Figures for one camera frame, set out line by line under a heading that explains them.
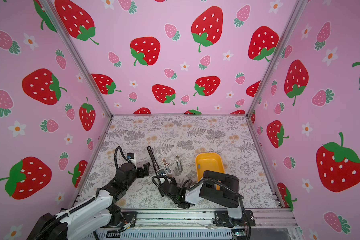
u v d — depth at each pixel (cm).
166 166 90
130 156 75
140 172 78
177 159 92
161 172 74
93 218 57
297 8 69
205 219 76
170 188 64
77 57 86
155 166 91
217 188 51
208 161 96
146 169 78
